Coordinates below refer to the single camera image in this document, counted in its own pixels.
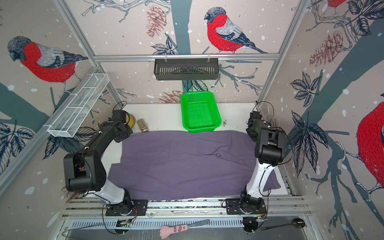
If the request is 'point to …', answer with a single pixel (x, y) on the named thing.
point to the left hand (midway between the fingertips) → (128, 130)
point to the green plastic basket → (200, 111)
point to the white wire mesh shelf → (71, 114)
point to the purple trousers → (187, 165)
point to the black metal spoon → (297, 222)
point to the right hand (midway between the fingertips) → (253, 133)
